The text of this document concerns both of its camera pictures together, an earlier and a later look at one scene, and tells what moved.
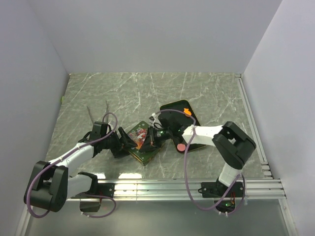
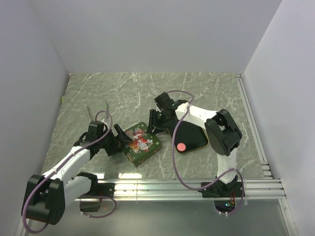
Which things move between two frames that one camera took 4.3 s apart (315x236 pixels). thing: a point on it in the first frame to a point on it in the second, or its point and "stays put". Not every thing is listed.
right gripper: (149, 141) to (152, 121)
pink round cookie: (181, 147) stays put
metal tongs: (107, 111) stays put
